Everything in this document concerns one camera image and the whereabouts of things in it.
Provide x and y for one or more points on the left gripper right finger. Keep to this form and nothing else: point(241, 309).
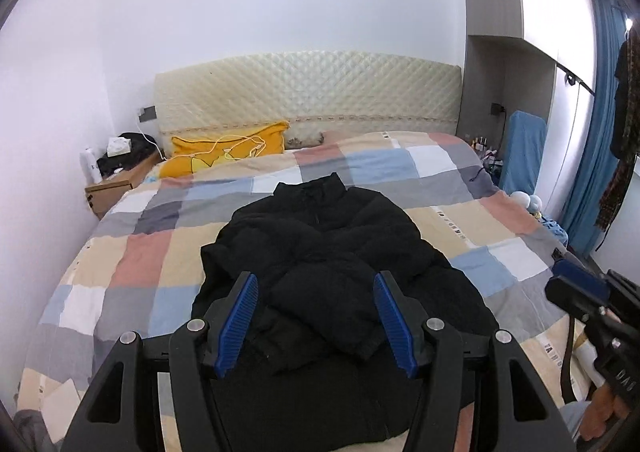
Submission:
point(513, 410)

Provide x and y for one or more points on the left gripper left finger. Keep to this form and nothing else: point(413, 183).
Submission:
point(121, 409)

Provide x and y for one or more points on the black puffer jacket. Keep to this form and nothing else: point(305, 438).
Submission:
point(315, 372)

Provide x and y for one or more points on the person's right hand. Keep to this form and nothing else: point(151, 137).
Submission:
point(604, 404)

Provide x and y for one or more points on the plaid patchwork duvet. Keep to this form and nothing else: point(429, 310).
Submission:
point(141, 268)

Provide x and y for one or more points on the blue curtain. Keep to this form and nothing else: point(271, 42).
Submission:
point(603, 175)

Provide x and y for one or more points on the beige paper booklet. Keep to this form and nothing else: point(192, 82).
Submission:
point(58, 409)

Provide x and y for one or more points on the white plush toy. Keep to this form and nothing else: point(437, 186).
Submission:
point(531, 202)

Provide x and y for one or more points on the grey blanket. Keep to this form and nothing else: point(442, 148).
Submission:
point(30, 425)

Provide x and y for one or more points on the wooden nightstand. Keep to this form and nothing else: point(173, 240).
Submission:
point(101, 197)

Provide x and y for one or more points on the dark hanging scarf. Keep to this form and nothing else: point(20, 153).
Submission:
point(625, 139)

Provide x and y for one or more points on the yellow pillow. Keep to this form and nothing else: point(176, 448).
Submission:
point(191, 155)

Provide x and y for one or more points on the white bottle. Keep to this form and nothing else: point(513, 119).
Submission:
point(92, 165)

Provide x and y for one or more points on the small bottles on shelf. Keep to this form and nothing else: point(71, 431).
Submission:
point(487, 154)

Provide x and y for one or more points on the blue towel covered chair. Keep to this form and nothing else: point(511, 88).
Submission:
point(524, 147)

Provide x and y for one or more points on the cream quilted headboard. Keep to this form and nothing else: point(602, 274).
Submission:
point(314, 92)

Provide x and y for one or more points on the black wall socket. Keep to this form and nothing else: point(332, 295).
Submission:
point(147, 114)

